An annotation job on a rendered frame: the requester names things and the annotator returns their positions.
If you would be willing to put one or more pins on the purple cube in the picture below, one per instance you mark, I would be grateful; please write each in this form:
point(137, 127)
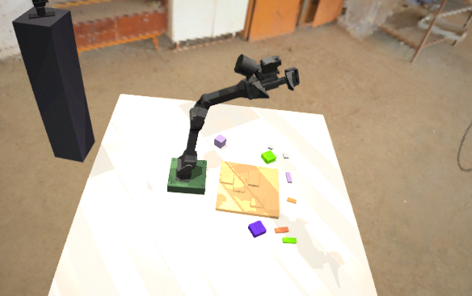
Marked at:
point(219, 141)

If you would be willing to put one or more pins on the purple square block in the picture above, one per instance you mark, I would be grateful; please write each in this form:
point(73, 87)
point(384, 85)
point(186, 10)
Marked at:
point(257, 229)

